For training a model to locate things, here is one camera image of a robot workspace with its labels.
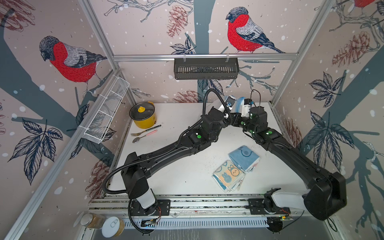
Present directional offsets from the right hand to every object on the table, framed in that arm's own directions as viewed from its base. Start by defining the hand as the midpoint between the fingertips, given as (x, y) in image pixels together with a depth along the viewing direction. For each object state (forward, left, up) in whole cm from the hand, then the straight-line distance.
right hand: (228, 112), depth 79 cm
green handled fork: (0, +60, -26) cm, 66 cm away
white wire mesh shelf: (-5, +74, -8) cm, 75 cm away
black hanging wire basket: (+40, +12, +1) cm, 42 cm away
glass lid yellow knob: (+13, +56, -15) cm, 59 cm away
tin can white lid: (-51, +54, -22) cm, 77 cm away
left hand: (-5, +2, +12) cm, 13 cm away
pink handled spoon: (-3, +60, -28) cm, 66 cm away
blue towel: (-14, -12, -26) cm, 32 cm away
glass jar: (-49, +61, -18) cm, 80 cm away
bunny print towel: (-26, -1, -26) cm, 36 cm away
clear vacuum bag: (-3, -3, +5) cm, 7 cm away
